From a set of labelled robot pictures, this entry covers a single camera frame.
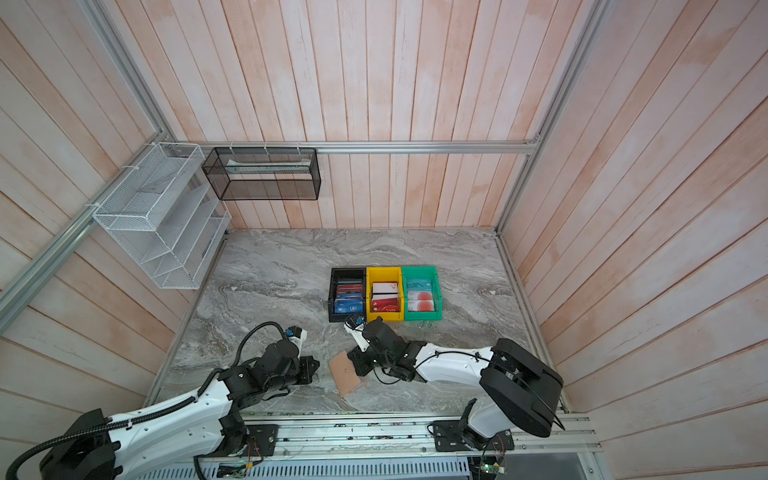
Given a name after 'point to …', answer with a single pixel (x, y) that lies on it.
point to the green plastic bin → (423, 272)
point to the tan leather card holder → (344, 374)
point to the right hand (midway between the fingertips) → (348, 355)
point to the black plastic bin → (341, 274)
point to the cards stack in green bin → (419, 295)
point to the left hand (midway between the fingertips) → (319, 370)
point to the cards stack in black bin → (349, 297)
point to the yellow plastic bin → (384, 275)
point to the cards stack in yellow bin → (385, 297)
